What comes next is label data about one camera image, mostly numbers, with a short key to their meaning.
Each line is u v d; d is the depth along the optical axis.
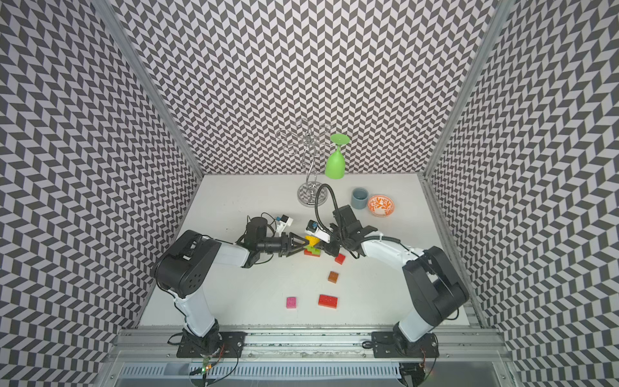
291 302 0.80
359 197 1.04
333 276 0.86
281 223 0.87
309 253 0.91
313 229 0.75
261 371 0.69
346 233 0.69
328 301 0.81
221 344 0.71
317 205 0.76
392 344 0.67
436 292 0.44
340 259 0.89
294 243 0.85
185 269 0.49
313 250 0.88
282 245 0.81
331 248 0.78
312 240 0.85
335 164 0.91
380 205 1.05
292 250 0.81
